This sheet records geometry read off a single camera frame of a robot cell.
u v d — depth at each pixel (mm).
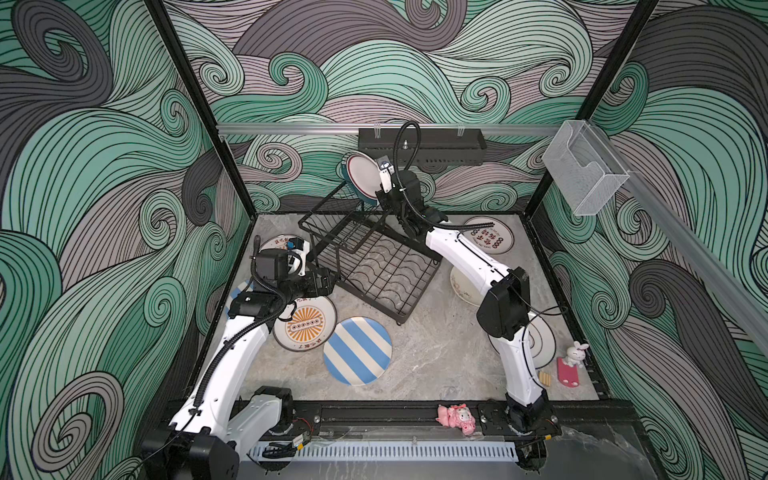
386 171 712
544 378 792
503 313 526
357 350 844
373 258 1049
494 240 1106
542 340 857
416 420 744
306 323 899
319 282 684
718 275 544
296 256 635
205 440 373
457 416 712
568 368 803
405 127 642
